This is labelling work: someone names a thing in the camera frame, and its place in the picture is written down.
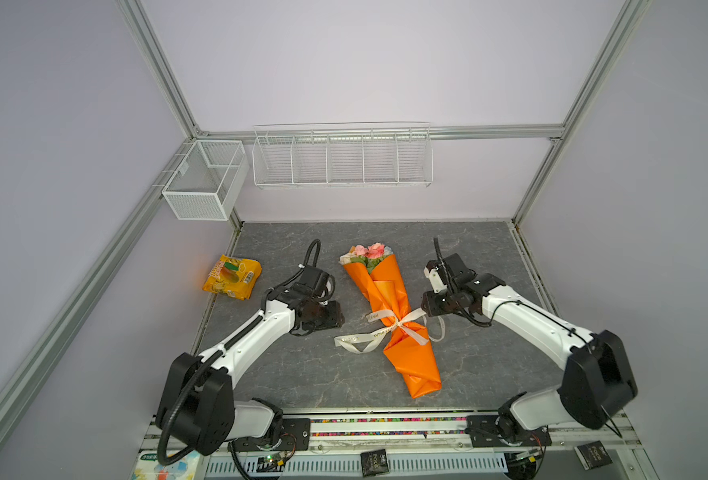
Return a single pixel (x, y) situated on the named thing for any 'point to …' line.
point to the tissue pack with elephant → (147, 466)
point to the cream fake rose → (345, 258)
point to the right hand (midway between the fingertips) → (429, 306)
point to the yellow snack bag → (237, 278)
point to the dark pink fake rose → (376, 250)
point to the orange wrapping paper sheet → (412, 345)
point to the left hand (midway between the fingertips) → (337, 324)
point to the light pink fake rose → (360, 250)
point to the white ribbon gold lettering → (365, 343)
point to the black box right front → (593, 455)
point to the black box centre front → (374, 462)
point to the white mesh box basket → (207, 182)
